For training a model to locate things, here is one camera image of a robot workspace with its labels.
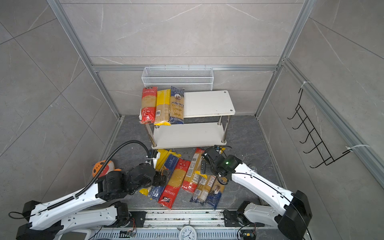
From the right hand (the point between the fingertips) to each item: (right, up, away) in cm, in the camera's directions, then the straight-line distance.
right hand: (209, 167), depth 79 cm
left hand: (-23, +3, -10) cm, 25 cm away
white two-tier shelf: (-1, +34, 0) cm, 34 cm away
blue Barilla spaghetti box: (-28, -13, -1) cm, 31 cm away
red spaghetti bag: (-22, -15, -1) cm, 26 cm away
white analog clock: (-11, -27, -12) cm, 32 cm away
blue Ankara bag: (+3, -14, 0) cm, 15 cm away
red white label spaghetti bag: (-10, -10, +5) cm, 15 cm away
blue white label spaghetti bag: (-3, -12, +1) cm, 13 cm away
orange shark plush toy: (-57, -1, +4) cm, 57 cm away
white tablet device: (-61, -27, -13) cm, 68 cm away
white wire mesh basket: (-11, +55, +22) cm, 61 cm away
